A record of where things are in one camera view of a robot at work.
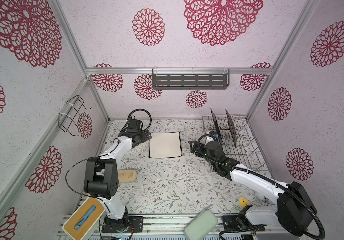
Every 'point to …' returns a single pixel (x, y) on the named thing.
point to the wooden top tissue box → (82, 223)
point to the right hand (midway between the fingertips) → (194, 142)
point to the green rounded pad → (201, 226)
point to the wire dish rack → (249, 151)
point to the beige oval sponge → (127, 175)
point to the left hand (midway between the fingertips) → (143, 139)
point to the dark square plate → (216, 125)
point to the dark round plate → (232, 126)
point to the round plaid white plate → (141, 150)
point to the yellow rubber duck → (243, 202)
